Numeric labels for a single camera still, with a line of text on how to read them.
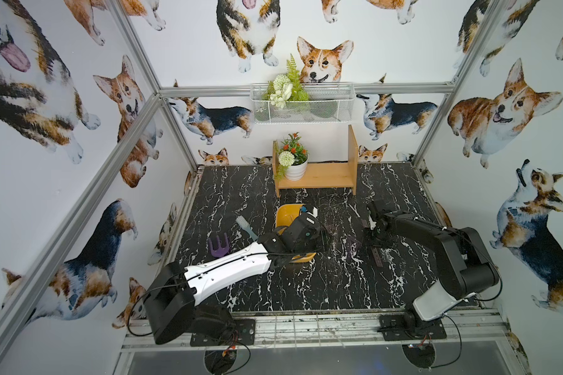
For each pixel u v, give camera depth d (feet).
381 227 2.30
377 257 2.95
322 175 3.50
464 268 1.52
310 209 2.34
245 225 3.28
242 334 2.42
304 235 1.95
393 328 2.40
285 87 2.60
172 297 1.33
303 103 2.77
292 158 3.09
